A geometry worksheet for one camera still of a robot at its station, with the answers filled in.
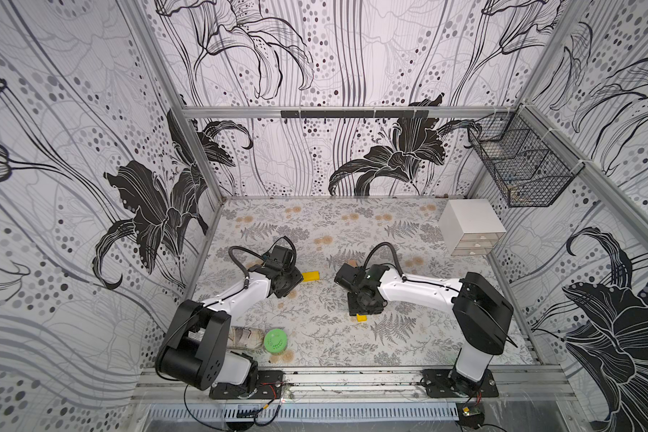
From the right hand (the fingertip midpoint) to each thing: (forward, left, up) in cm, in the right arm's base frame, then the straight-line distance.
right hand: (358, 308), depth 87 cm
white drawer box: (+24, -39, +13) cm, 48 cm away
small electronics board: (-28, -29, -3) cm, 40 cm away
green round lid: (-11, +25, +5) cm, 28 cm away
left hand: (+8, +19, +2) cm, 21 cm away
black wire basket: (+38, -59, +27) cm, 75 cm away
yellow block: (+11, +16, +2) cm, 20 cm away
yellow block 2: (-3, -1, +1) cm, 3 cm away
